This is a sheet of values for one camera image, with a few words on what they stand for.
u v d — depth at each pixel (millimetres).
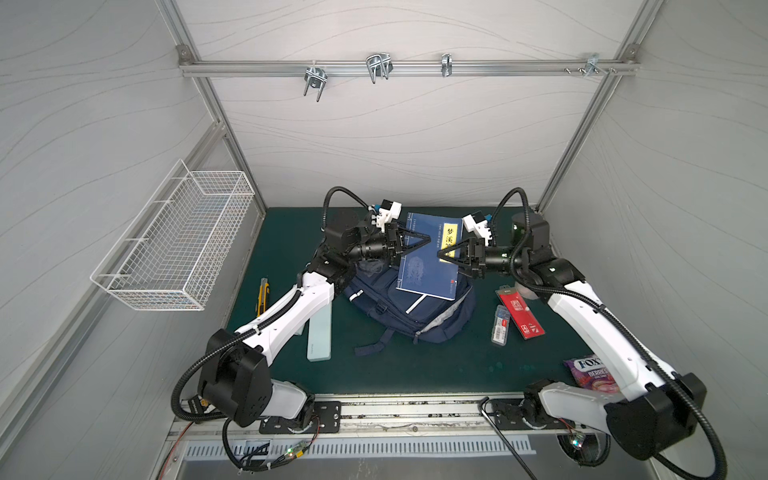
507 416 733
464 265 601
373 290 924
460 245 626
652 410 373
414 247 632
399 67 785
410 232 651
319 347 839
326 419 737
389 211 666
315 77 794
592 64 765
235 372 405
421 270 627
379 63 763
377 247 618
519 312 906
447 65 779
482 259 595
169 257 677
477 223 656
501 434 714
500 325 881
